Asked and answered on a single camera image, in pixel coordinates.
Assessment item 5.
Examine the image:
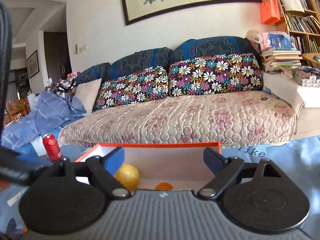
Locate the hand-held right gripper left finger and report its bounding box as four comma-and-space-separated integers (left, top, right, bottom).
37, 146, 132, 200

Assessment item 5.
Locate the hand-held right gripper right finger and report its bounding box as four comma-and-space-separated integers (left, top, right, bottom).
197, 147, 292, 201

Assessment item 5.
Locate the yellow pear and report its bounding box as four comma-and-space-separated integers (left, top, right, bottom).
114, 163, 140, 191

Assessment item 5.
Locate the orange cardboard box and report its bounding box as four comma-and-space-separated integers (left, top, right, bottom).
74, 141, 222, 192

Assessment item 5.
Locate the small orange citrus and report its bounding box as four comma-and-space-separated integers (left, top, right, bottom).
154, 182, 174, 190

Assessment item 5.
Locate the red soda can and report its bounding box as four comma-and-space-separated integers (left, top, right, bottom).
42, 133, 63, 162

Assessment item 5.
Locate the wooden dining chair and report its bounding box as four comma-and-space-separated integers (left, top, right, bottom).
6, 99, 32, 122

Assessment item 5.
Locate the blue checked blanket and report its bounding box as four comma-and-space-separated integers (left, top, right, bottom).
0, 90, 87, 153

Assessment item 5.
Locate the white pillow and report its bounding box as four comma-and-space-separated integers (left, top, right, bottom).
74, 78, 102, 113

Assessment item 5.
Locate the floral cushion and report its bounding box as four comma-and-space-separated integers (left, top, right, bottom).
168, 53, 264, 97
95, 66, 169, 110

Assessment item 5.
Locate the light blue tablecloth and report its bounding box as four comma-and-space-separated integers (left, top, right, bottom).
0, 135, 320, 240

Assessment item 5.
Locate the patterned clothes pile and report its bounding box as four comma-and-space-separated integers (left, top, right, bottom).
45, 71, 80, 98

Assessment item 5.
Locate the white sofa armrest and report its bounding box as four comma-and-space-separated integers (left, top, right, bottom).
261, 71, 320, 133

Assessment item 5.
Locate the dark blue sofa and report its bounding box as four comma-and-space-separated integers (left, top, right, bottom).
72, 36, 262, 85

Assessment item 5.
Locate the small framed picture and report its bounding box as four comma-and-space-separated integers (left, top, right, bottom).
26, 50, 40, 79

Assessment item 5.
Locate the dark wooden door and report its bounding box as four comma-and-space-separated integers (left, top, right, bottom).
44, 31, 73, 80

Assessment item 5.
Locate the stack of books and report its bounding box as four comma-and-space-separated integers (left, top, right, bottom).
260, 47, 304, 73

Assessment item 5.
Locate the blue wrapped pack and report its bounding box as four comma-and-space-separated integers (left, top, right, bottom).
260, 31, 298, 52

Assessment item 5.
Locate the rattan chair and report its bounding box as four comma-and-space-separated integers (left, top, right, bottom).
302, 52, 320, 69

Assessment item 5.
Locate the orange paper bag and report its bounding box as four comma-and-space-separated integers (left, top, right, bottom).
260, 0, 281, 25

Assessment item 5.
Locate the wooden bookshelf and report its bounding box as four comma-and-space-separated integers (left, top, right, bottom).
261, 0, 320, 55

